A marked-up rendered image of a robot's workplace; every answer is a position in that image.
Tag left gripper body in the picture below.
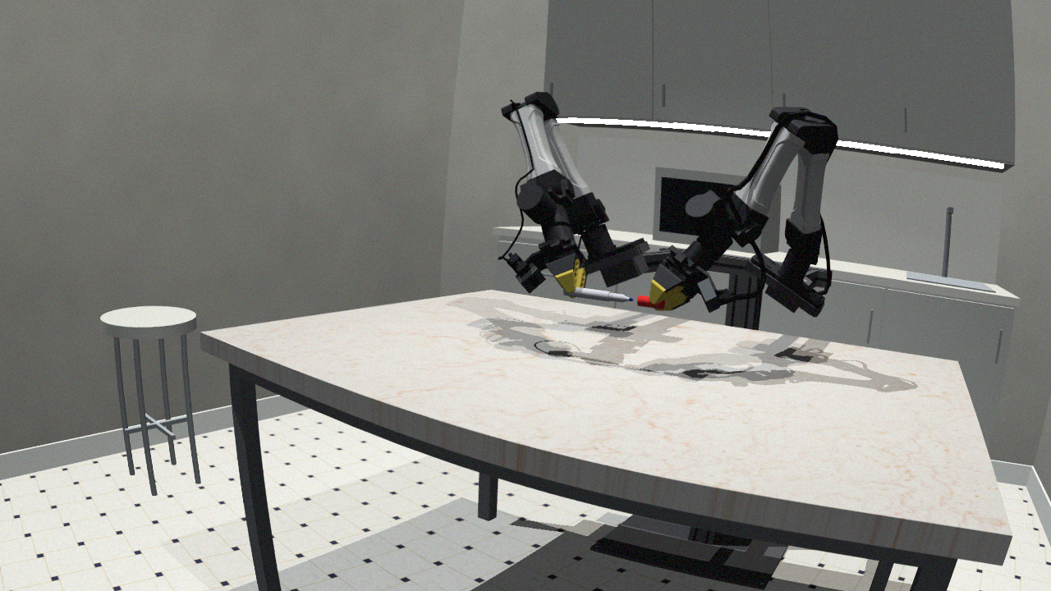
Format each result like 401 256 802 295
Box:
653 241 714 309

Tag red marker cap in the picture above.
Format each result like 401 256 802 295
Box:
637 296 665 309

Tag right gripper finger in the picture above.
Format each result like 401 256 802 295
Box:
555 267 585 298
555 259 580 293

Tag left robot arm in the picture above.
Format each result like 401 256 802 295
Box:
686 107 838 313

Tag grey marker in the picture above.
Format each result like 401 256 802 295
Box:
563 287 633 302

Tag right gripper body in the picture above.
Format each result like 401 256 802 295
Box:
539 225 588 283

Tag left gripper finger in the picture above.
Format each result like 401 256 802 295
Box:
650 280 684 305
654 291 688 311

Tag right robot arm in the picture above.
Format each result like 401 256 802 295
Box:
501 91 645 293

